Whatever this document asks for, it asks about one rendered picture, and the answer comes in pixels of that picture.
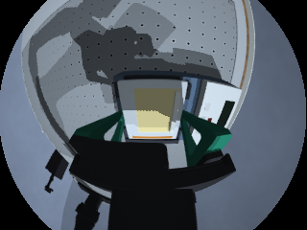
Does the dark blue dock with white console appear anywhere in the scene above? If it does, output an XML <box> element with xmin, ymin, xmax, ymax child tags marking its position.
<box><xmin>113</xmin><ymin>70</ymin><xmax>242</xmax><ymax>144</ymax></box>

